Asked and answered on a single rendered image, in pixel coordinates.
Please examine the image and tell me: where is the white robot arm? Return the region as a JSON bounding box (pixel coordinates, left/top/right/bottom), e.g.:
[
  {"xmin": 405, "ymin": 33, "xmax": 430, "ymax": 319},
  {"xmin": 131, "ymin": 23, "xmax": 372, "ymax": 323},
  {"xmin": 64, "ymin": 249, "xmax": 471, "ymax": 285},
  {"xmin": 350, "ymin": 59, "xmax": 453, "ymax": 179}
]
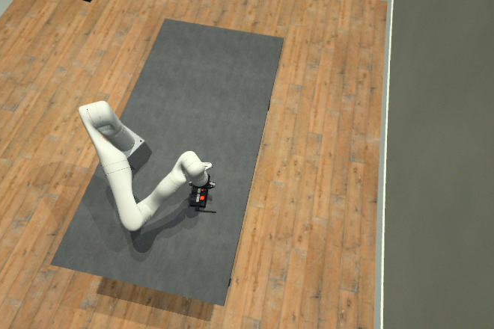
[{"xmin": 79, "ymin": 101, "xmax": 212, "ymax": 231}]

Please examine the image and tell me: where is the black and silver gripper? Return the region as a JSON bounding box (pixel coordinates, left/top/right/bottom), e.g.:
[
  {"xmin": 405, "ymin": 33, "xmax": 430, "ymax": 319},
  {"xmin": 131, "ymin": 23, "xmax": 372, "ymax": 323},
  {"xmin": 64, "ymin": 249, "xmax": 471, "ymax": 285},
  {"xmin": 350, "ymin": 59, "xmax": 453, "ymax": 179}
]
[{"xmin": 189, "ymin": 177, "xmax": 216, "ymax": 191}]

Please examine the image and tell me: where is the black power strip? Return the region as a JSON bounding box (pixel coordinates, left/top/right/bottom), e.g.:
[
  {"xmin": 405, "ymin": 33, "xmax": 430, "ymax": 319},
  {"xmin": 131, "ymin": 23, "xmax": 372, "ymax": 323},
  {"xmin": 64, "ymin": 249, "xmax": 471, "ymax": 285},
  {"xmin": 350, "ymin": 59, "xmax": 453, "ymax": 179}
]
[{"xmin": 189, "ymin": 186, "xmax": 216, "ymax": 213}]

